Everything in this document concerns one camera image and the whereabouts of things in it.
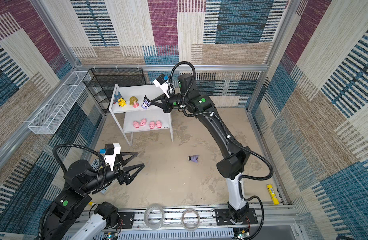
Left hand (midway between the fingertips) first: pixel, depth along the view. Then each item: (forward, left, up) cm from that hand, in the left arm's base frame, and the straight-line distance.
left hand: (139, 158), depth 59 cm
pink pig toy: (+29, +1, -14) cm, 32 cm away
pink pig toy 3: (+31, +7, -14) cm, 34 cm away
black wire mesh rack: (+62, +39, -8) cm, 74 cm away
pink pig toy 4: (+29, -3, -14) cm, 33 cm away
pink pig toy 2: (+29, +11, -14) cm, 34 cm away
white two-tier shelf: (+28, +9, +1) cm, 29 cm away
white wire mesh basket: (+19, +47, +1) cm, 50 cm away
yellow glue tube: (-6, -63, -30) cm, 70 cm away
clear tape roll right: (-16, -20, -34) cm, 43 cm away
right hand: (+22, -4, +8) cm, 24 cm away
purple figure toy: (+15, -23, -29) cm, 40 cm away
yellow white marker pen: (-16, +13, 0) cm, 20 cm away
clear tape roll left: (-12, 0, -29) cm, 32 cm away
